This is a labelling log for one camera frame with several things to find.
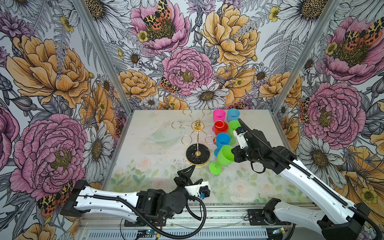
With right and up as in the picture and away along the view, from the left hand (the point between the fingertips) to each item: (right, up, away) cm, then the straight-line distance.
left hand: (193, 172), depth 67 cm
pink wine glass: (+16, +28, +34) cm, 47 cm away
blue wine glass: (+16, +13, +20) cm, 29 cm away
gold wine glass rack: (+2, +2, +27) cm, 27 cm away
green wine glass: (+14, +7, +1) cm, 16 cm away
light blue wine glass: (+26, +28, +36) cm, 53 cm away
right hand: (+19, +6, +7) cm, 21 cm away
